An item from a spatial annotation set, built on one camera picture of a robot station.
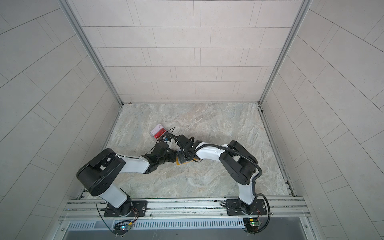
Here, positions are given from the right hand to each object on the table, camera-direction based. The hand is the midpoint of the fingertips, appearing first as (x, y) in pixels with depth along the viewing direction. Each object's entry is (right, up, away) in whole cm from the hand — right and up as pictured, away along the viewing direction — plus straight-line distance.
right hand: (182, 156), depth 90 cm
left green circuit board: (-24, -25, -25) cm, 43 cm away
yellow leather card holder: (-2, -3, -4) cm, 6 cm away
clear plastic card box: (-16, +15, +4) cm, 22 cm away
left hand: (0, +3, +1) cm, 3 cm away
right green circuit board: (+34, -25, -23) cm, 48 cm away
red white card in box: (-16, +15, +4) cm, 22 cm away
